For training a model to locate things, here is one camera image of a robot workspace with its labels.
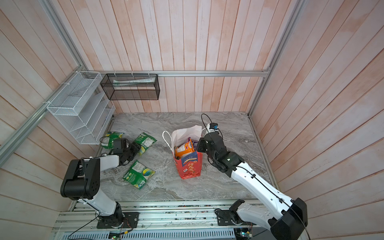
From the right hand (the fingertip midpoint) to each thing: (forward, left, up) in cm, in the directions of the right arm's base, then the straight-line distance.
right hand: (199, 138), depth 76 cm
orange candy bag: (-2, +8, -9) cm, 12 cm away
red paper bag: (-10, +5, -13) cm, 17 cm away
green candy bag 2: (+12, +37, -21) cm, 44 cm away
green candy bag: (+11, +62, -20) cm, 66 cm away
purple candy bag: (+4, +2, -10) cm, 12 cm away
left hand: (+6, +39, -21) cm, 45 cm away
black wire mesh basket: (+43, +48, +2) cm, 64 cm away
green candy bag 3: (-12, +36, -21) cm, 43 cm away
